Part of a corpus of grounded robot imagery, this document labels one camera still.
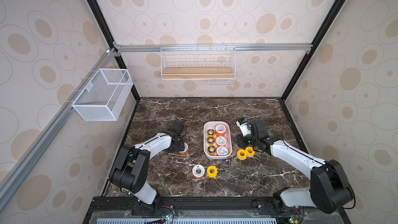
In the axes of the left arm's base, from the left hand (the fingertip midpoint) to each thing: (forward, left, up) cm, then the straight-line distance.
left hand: (182, 145), depth 92 cm
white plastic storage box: (+13, -16, +3) cm, 21 cm away
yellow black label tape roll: (+10, -17, -2) cm, 20 cm away
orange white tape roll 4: (-2, -3, -1) cm, 3 cm away
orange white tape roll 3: (-2, -24, -1) cm, 24 cm away
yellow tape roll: (-16, -18, -2) cm, 24 cm away
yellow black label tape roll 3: (-2, -18, -2) cm, 18 cm away
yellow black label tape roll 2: (+5, -17, -2) cm, 18 cm away
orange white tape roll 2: (+4, -24, -1) cm, 24 cm away
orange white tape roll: (+10, -23, +2) cm, 26 cm away
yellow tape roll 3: (-5, -40, -1) cm, 41 cm away
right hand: (+2, -31, +7) cm, 32 cm away
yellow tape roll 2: (-6, -35, -2) cm, 36 cm away
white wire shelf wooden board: (+45, -9, +27) cm, 53 cm away
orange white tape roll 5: (-14, -10, -2) cm, 18 cm away
